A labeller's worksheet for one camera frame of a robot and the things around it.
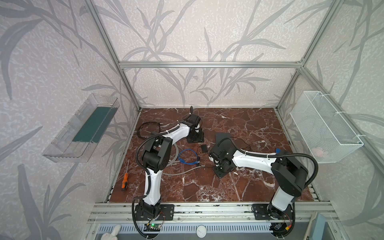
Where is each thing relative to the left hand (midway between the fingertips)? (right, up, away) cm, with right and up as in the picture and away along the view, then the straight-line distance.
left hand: (203, 135), depth 98 cm
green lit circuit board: (-25, -42, -27) cm, 55 cm away
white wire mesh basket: (+53, +3, -36) cm, 64 cm away
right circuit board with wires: (+39, -44, -25) cm, 64 cm away
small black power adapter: (+1, -8, -3) cm, 9 cm away
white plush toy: (-41, -42, -32) cm, 67 cm away
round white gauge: (-1, -42, -29) cm, 51 cm away
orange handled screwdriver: (-43, -25, -16) cm, 52 cm away
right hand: (+9, -18, -10) cm, 23 cm away
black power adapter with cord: (+22, -4, +4) cm, 22 cm away
